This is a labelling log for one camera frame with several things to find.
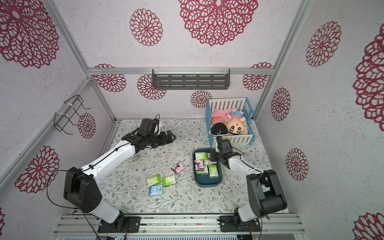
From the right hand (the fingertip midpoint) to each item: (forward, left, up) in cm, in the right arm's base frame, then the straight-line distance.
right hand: (217, 155), depth 94 cm
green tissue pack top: (-1, +10, +1) cm, 10 cm away
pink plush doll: (+16, -2, +9) cm, 19 cm away
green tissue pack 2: (-17, +37, -1) cm, 40 cm away
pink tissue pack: (-4, +5, 0) cm, 6 cm away
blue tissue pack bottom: (-22, +35, -2) cm, 41 cm away
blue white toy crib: (+39, -20, +10) cm, 44 cm away
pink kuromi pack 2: (-8, +24, -2) cm, 25 cm away
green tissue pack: (-9, +3, -3) cm, 10 cm away
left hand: (+1, +28, +15) cm, 31 cm away
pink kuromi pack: (-7, +11, 0) cm, 13 cm away
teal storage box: (-15, +8, -4) cm, 17 cm away
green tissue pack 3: (-16, +30, -3) cm, 34 cm away
